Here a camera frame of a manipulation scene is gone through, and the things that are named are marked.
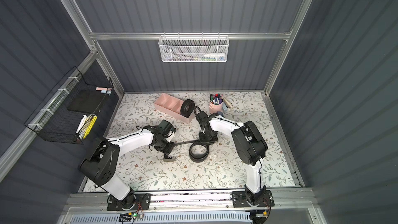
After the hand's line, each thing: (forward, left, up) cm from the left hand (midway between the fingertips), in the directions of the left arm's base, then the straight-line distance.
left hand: (169, 150), depth 89 cm
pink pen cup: (+26, -27, +7) cm, 38 cm away
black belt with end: (-5, -17, +1) cm, 18 cm away
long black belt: (+23, -10, +11) cm, 28 cm away
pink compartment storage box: (+36, +2, -2) cm, 36 cm away
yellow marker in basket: (0, +32, +26) cm, 41 cm away
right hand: (+4, -23, 0) cm, 23 cm away
